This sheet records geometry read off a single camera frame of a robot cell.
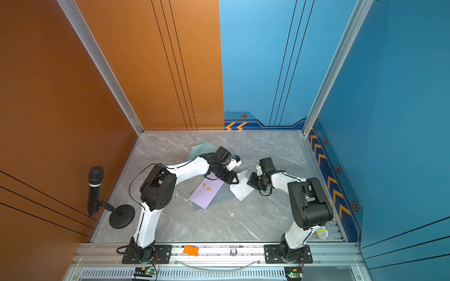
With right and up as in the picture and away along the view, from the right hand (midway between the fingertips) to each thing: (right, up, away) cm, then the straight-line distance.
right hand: (249, 183), depth 95 cm
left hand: (-6, +3, -2) cm, 7 cm away
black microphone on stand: (-62, -13, -12) cm, 65 cm away
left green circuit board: (-45, -31, -24) cm, 60 cm away
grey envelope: (-14, -5, -3) cm, 15 cm away
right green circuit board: (+16, -32, -24) cm, 43 cm away
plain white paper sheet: (-4, -3, -2) cm, 5 cm away
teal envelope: (-29, +19, +14) cm, 37 cm away
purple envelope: (-22, -3, -4) cm, 23 cm away
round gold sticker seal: (-22, -2, -3) cm, 22 cm away
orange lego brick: (-27, -24, -21) cm, 42 cm away
